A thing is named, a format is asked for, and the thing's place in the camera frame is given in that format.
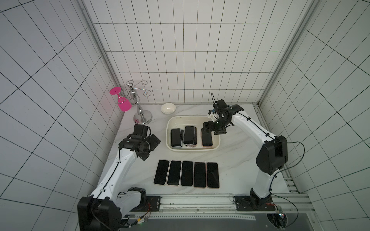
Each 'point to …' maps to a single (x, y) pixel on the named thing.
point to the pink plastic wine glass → (124, 104)
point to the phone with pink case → (199, 174)
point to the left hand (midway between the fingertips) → (155, 148)
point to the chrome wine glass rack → (146, 117)
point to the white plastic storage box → (174, 121)
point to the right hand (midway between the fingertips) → (204, 132)
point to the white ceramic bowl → (168, 108)
